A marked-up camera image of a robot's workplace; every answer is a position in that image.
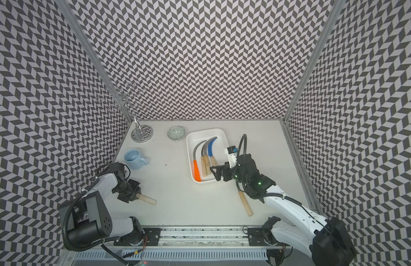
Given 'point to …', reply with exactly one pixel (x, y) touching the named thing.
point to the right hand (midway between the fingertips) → (218, 169)
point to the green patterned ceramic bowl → (176, 133)
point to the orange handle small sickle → (196, 173)
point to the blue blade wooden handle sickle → (210, 149)
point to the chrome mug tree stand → (139, 133)
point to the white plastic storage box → (219, 147)
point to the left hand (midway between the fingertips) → (140, 194)
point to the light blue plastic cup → (131, 157)
